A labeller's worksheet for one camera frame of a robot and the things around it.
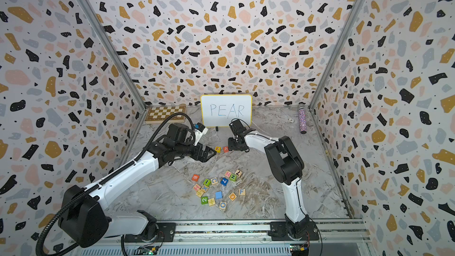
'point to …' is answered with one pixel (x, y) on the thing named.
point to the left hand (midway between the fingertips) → (210, 148)
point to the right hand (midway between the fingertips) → (233, 146)
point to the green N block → (233, 177)
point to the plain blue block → (218, 195)
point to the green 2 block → (204, 200)
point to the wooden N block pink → (228, 173)
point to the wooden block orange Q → (232, 196)
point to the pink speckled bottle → (302, 118)
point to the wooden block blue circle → (223, 205)
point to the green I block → (207, 182)
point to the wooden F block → (242, 191)
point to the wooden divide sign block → (200, 192)
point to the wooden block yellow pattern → (211, 201)
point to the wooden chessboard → (159, 114)
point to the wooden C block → (214, 181)
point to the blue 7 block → (224, 181)
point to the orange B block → (195, 177)
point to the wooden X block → (205, 188)
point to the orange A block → (226, 149)
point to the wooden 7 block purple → (238, 173)
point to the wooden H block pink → (196, 187)
